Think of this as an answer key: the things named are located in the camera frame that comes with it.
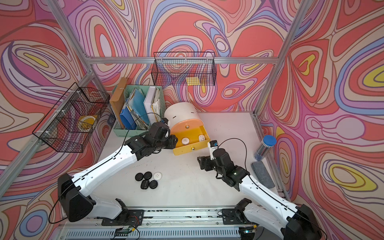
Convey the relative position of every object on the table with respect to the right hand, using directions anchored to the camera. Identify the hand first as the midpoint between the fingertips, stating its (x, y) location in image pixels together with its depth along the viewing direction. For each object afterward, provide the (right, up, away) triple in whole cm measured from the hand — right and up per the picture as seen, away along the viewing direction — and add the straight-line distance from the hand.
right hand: (205, 160), depth 81 cm
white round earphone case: (-28, -10, +5) cm, 30 cm away
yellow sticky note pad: (-7, +47, +10) cm, 49 cm away
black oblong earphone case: (-34, -14, +2) cm, 37 cm away
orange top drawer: (-10, +20, +5) cm, 23 cm away
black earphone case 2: (-34, -10, +6) cm, 36 cm away
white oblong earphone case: (-1, +12, +10) cm, 15 cm away
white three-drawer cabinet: (-15, +28, +14) cm, 35 cm away
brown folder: (-49, +33, +1) cm, 59 cm away
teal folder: (-41, +32, +12) cm, 54 cm away
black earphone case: (-39, -11, +6) cm, 41 cm away
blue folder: (-48, +23, +12) cm, 55 cm away
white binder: (-32, +34, +10) cm, 47 cm away
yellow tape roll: (-58, +21, -10) cm, 63 cm away
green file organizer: (-42, +19, +21) cm, 51 cm away
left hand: (-16, +12, -4) cm, 20 cm away
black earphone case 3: (-29, -14, +3) cm, 33 cm away
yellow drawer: (-8, +11, +10) cm, 17 cm away
